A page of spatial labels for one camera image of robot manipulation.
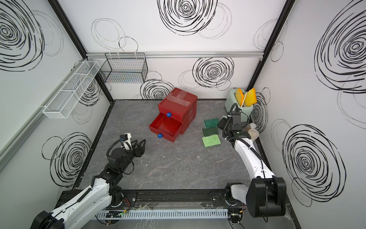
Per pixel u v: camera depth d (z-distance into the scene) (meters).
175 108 0.89
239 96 0.95
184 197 0.75
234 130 0.62
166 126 0.89
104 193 0.56
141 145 0.76
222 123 0.75
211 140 0.94
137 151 0.72
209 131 1.00
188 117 0.94
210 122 1.05
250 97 0.95
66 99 0.75
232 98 1.02
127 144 0.68
